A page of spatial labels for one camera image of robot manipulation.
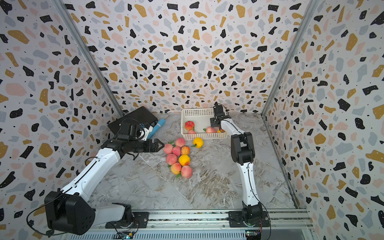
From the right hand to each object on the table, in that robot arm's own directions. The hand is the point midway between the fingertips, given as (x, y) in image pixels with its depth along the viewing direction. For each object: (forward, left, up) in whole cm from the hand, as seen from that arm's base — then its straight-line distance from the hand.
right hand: (218, 120), depth 111 cm
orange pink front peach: (-39, +26, 0) cm, 47 cm away
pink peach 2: (-21, +26, +1) cm, 33 cm away
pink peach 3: (-33, +30, 0) cm, 44 cm away
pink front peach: (-41, +19, +1) cm, 45 cm away
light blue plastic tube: (-3, +43, -2) cm, 43 cm away
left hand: (-32, +34, +14) cm, 49 cm away
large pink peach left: (-26, +33, +1) cm, 42 cm away
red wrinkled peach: (-6, +21, +1) cm, 21 cm away
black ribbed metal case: (+7, +61, -2) cm, 61 cm away
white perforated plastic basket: (+11, +13, -9) cm, 19 cm away
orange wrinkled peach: (-26, +22, 0) cm, 34 cm away
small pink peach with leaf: (-11, +20, -1) cm, 22 cm away
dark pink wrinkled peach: (-27, +27, +1) cm, 38 cm away
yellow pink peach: (-13, 0, +3) cm, 13 cm away
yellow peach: (-19, +14, 0) cm, 24 cm away
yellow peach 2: (-33, +21, 0) cm, 39 cm away
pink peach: (-10, +6, +1) cm, 12 cm away
